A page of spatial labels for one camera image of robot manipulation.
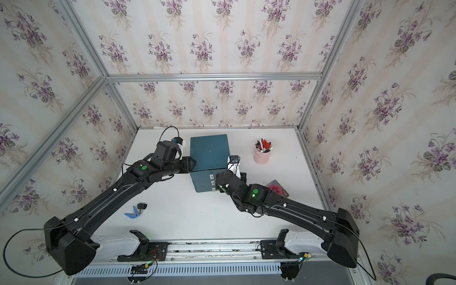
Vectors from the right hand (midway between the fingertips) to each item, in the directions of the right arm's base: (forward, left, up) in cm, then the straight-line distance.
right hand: (226, 175), depth 75 cm
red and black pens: (+25, -20, -10) cm, 33 cm away
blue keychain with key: (-11, +42, -17) cm, 47 cm away
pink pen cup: (+19, -19, -13) cm, 29 cm away
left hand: (+4, +14, +1) cm, 15 cm away
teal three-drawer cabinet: (+8, +8, +3) cm, 12 cm away
